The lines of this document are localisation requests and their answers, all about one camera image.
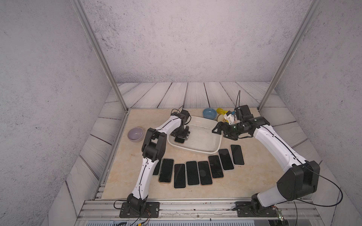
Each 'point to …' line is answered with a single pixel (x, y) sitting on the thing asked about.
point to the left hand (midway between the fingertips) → (184, 137)
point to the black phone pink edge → (226, 159)
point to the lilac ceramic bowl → (135, 134)
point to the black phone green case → (192, 172)
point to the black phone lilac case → (157, 171)
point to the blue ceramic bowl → (209, 113)
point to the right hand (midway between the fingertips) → (218, 132)
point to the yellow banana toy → (220, 110)
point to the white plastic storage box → (201, 139)
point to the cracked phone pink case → (166, 173)
